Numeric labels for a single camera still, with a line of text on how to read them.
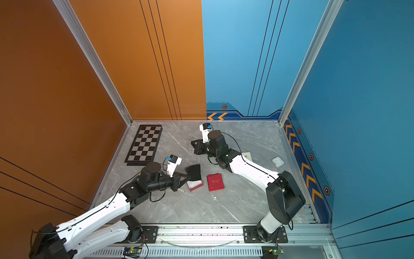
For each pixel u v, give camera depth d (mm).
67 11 698
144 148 1020
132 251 716
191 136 1118
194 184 892
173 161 674
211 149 681
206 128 712
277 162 966
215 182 891
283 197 418
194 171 744
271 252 699
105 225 501
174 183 657
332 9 698
